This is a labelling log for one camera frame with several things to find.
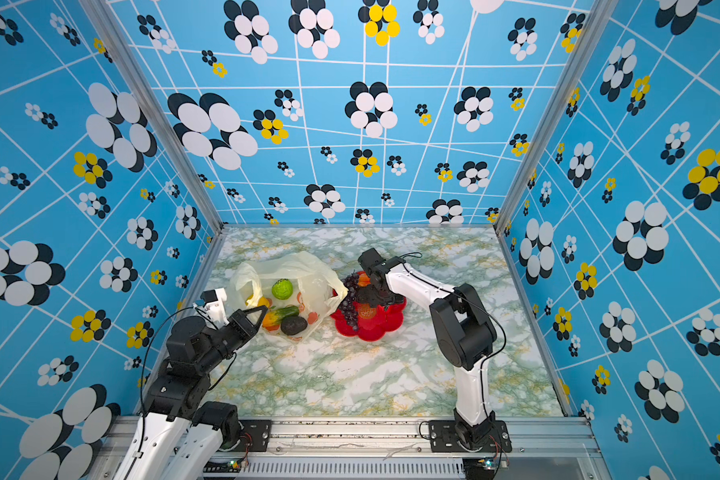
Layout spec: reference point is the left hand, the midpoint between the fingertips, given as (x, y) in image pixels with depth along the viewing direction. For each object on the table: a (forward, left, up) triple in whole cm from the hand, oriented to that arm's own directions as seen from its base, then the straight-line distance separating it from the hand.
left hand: (268, 307), depth 72 cm
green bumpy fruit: (+17, +4, -18) cm, 25 cm away
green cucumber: (+9, +2, -19) cm, 21 cm away
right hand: (+14, -29, -20) cm, 38 cm away
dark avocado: (+5, -2, -18) cm, 19 cm away
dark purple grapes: (+10, -18, -17) cm, 27 cm away
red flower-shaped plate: (+8, -30, -21) cm, 37 cm away
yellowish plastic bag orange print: (+14, -8, -14) cm, 21 cm away
